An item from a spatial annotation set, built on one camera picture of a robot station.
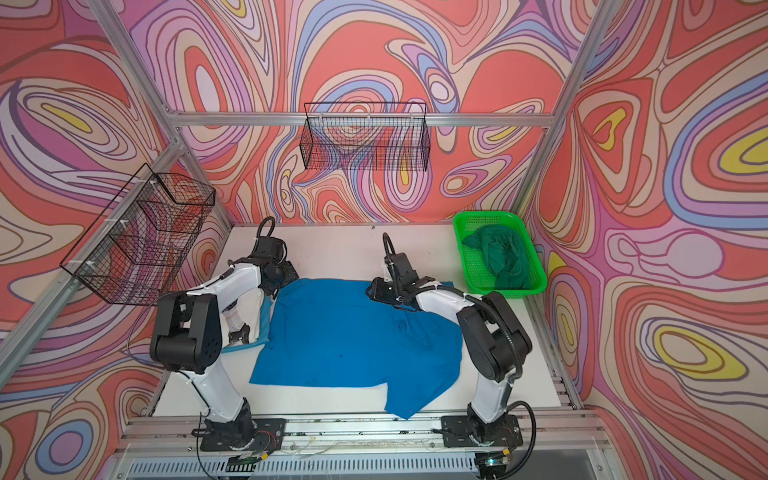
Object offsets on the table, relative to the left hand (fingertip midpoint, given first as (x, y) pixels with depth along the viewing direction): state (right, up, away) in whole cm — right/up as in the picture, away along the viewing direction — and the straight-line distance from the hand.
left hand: (293, 275), depth 98 cm
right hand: (+27, -7, -6) cm, 29 cm away
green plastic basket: (+64, +1, +9) cm, 65 cm away
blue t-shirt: (+16, -17, -10) cm, 26 cm away
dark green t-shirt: (+74, +7, +6) cm, 74 cm away
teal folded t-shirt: (-7, -10, -4) cm, 13 cm away
